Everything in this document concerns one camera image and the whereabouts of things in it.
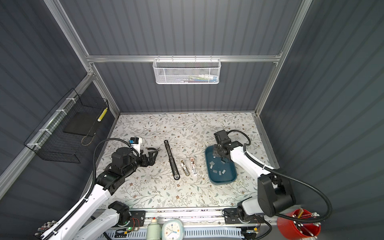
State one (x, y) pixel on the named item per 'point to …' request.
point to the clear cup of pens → (44, 228)
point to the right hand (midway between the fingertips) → (220, 152)
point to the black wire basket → (66, 133)
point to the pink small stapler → (194, 170)
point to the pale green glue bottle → (153, 230)
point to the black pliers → (158, 149)
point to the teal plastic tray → (219, 172)
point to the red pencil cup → (297, 229)
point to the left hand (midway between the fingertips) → (150, 151)
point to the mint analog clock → (172, 229)
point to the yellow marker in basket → (101, 117)
